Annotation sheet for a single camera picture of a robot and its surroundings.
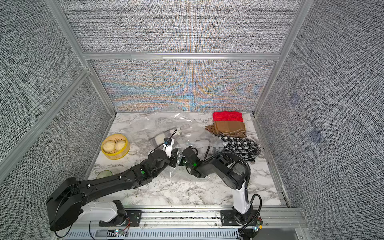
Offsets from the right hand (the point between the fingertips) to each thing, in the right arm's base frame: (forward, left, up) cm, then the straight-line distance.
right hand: (173, 152), depth 93 cm
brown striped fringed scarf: (+18, -36, +1) cm, 41 cm away
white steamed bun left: (+5, +41, +1) cm, 42 cm away
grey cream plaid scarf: (+9, +11, 0) cm, 14 cm away
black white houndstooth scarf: (+2, -45, +2) cm, 45 cm away
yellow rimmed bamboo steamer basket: (-1, +36, -1) cm, 36 cm away
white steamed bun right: (+4, +34, +2) cm, 34 cm away
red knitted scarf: (+35, -40, -5) cm, 53 cm away
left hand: (-5, -5, +13) cm, 15 cm away
